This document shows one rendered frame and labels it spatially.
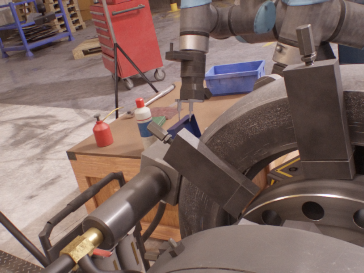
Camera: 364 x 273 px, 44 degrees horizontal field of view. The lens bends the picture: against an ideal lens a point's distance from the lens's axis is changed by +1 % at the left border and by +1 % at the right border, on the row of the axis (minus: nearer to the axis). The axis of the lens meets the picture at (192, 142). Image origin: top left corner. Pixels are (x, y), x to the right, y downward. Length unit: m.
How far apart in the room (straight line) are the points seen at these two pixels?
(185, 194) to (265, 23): 0.63
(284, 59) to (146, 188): 0.41
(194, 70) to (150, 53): 3.41
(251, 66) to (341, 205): 1.84
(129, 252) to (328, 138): 0.97
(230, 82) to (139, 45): 2.43
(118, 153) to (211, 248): 1.44
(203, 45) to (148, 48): 3.38
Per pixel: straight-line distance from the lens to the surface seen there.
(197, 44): 1.32
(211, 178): 0.84
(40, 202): 2.88
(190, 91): 1.32
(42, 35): 9.30
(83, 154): 2.09
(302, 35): 0.67
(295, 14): 1.00
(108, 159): 2.00
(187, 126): 1.85
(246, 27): 1.39
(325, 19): 1.01
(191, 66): 1.32
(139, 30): 4.66
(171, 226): 2.01
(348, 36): 1.04
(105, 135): 2.05
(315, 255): 0.50
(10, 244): 2.57
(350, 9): 1.04
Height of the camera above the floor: 1.20
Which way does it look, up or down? 23 degrees down
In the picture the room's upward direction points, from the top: 12 degrees counter-clockwise
